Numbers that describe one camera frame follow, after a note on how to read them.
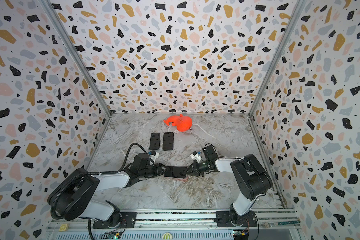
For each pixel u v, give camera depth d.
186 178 0.86
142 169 0.73
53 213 0.40
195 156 0.88
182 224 0.73
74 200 0.43
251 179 0.47
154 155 0.85
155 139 1.11
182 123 1.06
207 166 0.79
